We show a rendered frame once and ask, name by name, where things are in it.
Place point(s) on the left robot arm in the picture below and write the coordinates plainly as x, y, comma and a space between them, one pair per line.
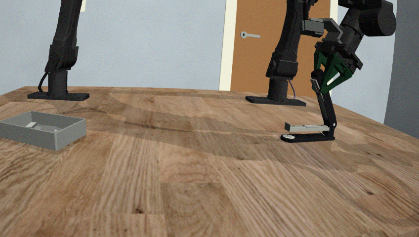
373, 18

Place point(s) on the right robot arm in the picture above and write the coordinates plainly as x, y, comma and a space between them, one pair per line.
63, 54

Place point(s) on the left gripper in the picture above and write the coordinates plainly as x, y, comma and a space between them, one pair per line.
335, 55

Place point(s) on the black stapler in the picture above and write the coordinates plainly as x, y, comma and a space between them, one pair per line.
327, 112

